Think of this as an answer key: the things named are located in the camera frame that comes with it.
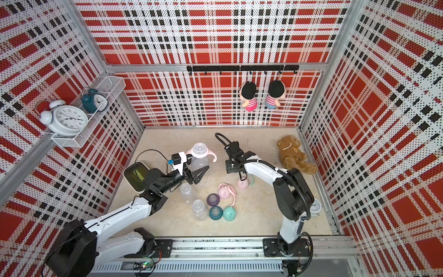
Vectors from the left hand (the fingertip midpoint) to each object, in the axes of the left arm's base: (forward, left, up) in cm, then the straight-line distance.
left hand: (206, 158), depth 71 cm
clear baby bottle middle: (-9, +10, -16) cm, 21 cm away
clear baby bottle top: (-2, +3, -1) cm, 4 cm away
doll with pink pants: (+42, -20, +3) cm, 47 cm away
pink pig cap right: (-1, -16, -23) cm, 29 cm away
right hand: (+9, -13, -20) cm, 25 cm away
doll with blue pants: (+41, -36, +5) cm, 55 cm away
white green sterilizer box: (+5, +42, -21) cm, 47 cm away
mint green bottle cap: (-16, -9, -23) cm, 29 cm away
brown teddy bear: (+14, -45, -20) cm, 51 cm away
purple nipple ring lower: (-8, -1, -26) cm, 27 cm away
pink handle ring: (-3, -10, -24) cm, 26 cm away
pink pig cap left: (-5, -6, -23) cm, 24 cm away
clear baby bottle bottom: (-17, +3, -15) cm, 23 cm away
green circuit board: (-35, +24, -26) cm, 50 cm away
